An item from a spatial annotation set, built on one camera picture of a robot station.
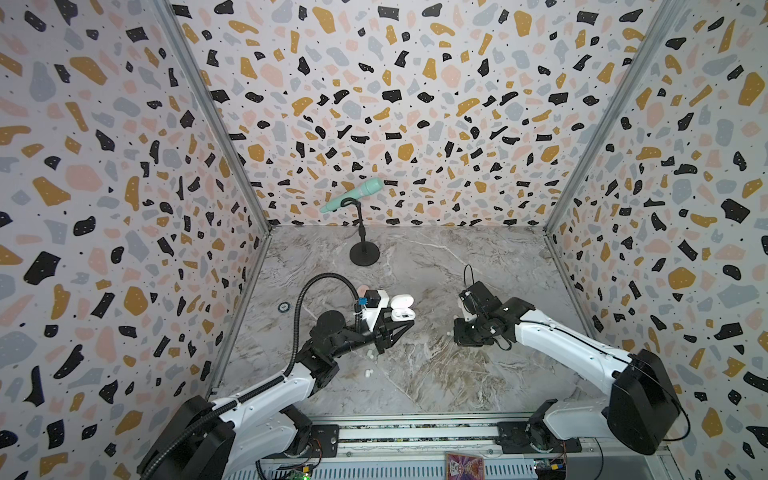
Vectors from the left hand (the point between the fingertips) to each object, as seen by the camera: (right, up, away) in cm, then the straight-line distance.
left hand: (413, 316), depth 70 cm
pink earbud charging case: (-17, +2, +33) cm, 37 cm away
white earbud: (-12, -19, +14) cm, 26 cm away
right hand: (+12, -7, +12) cm, 19 cm away
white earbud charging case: (-3, +2, +1) cm, 3 cm away
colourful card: (+12, -35, -1) cm, 37 cm away
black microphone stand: (-17, +15, +43) cm, 49 cm away
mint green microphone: (-12, +34, +18) cm, 40 cm away
